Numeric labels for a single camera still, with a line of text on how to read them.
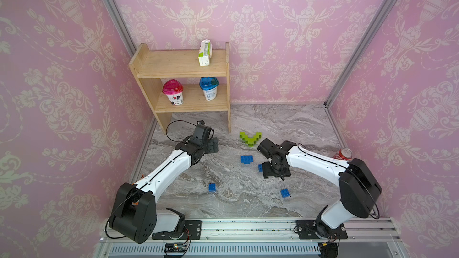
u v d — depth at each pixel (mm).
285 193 829
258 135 1019
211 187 844
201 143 654
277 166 712
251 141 983
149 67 777
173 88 839
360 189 435
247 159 914
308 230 730
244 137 1021
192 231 744
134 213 406
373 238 733
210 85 870
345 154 852
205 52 754
